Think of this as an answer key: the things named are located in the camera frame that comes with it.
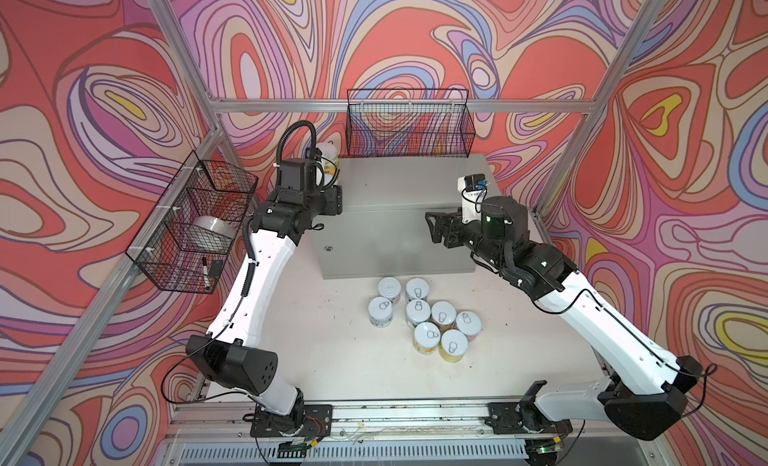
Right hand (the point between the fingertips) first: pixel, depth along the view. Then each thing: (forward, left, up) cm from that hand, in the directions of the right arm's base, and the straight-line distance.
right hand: (443, 220), depth 67 cm
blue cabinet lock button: (+9, +31, -20) cm, 38 cm away
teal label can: (-7, +5, -32) cm, 33 cm away
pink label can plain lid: (+1, +13, -31) cm, 33 cm away
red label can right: (-11, -10, -32) cm, 35 cm away
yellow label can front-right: (-17, -4, -32) cm, 36 cm away
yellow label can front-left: (-15, +3, -32) cm, 36 cm away
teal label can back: (0, +4, -31) cm, 31 cm away
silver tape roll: (+2, +54, -3) cm, 54 cm away
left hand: (+12, +27, +1) cm, 29 cm away
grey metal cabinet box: (+15, +14, -20) cm, 29 cm away
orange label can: (-8, -3, -32) cm, 33 cm away
